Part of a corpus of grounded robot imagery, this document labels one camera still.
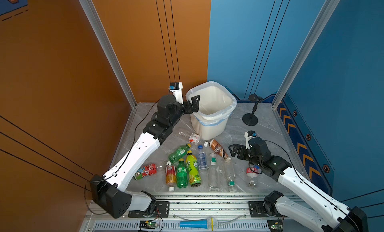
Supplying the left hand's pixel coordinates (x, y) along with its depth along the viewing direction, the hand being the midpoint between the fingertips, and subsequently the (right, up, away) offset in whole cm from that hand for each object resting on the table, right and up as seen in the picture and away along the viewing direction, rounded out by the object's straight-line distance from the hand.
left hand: (192, 95), depth 70 cm
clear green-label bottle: (+11, -42, +12) cm, 45 cm away
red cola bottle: (-24, -39, +12) cm, 47 cm away
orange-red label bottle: (-12, -42, +9) cm, 45 cm away
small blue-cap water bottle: (+5, -35, +15) cm, 39 cm away
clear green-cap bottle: (+20, -41, +11) cm, 47 cm away
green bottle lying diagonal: (-8, -32, +18) cm, 37 cm away
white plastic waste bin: (+15, -1, +27) cm, 31 cm away
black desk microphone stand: (+42, -12, +39) cm, 58 cm away
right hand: (+22, -27, +10) cm, 36 cm away
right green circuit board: (+40, -63, +1) cm, 74 cm away
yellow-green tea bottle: (-1, -37, +13) cm, 39 cm away
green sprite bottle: (-6, -41, +10) cm, 43 cm away
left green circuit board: (-19, -61, 0) cm, 64 cm away
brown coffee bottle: (+14, -28, +21) cm, 38 cm away
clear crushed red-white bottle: (0, -24, +24) cm, 34 cm away
